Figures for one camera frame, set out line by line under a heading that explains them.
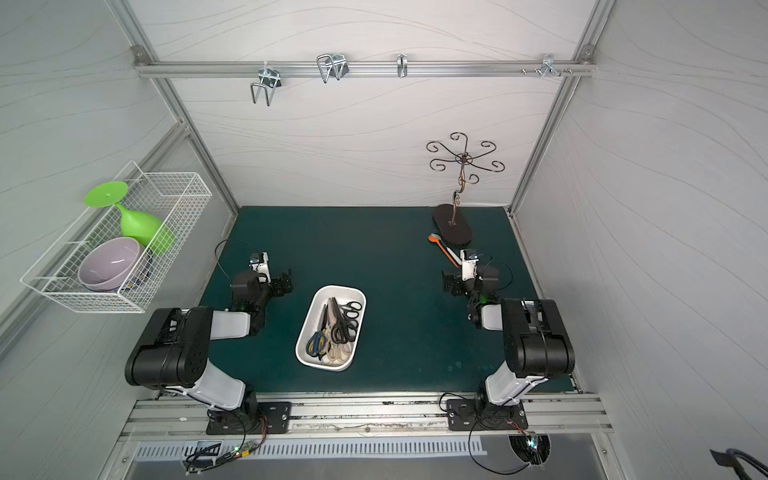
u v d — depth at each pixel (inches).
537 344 18.3
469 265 33.2
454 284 34.2
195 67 30.9
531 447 28.2
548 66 30.1
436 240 43.7
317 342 33.0
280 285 33.8
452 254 42.0
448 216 46.5
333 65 30.0
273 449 27.6
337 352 33.0
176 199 31.5
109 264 24.2
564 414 30.6
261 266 32.4
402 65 29.7
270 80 30.9
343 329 33.8
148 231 25.1
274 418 29.0
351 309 36.6
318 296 35.4
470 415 28.9
